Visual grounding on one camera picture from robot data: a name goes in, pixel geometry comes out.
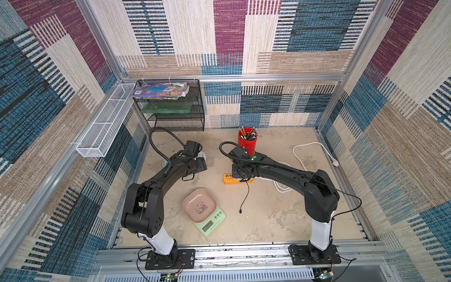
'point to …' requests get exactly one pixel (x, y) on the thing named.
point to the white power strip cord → (335, 163)
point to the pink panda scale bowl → (199, 205)
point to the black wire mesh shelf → (174, 113)
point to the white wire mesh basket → (97, 139)
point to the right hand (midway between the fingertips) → (241, 174)
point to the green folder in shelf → (162, 107)
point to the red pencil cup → (249, 145)
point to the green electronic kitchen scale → (207, 219)
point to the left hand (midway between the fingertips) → (198, 166)
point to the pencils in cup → (251, 136)
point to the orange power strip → (229, 180)
